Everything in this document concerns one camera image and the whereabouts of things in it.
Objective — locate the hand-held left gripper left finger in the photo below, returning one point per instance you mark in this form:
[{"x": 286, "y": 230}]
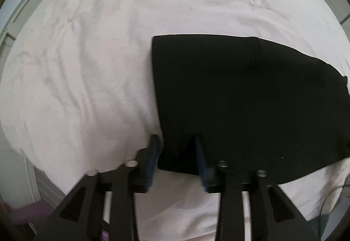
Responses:
[{"x": 151, "y": 159}]

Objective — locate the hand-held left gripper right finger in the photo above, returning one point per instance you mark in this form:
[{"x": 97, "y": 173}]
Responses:
[{"x": 202, "y": 164}]

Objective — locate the black pants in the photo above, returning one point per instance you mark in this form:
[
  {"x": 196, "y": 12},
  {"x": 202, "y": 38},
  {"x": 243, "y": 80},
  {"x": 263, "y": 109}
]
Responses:
[{"x": 235, "y": 99}]

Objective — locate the white bed sheet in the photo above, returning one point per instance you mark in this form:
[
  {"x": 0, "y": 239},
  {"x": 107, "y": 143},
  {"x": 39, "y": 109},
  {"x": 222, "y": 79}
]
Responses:
[{"x": 90, "y": 66}]

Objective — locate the purple object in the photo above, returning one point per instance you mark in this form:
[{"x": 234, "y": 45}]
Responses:
[{"x": 32, "y": 212}]

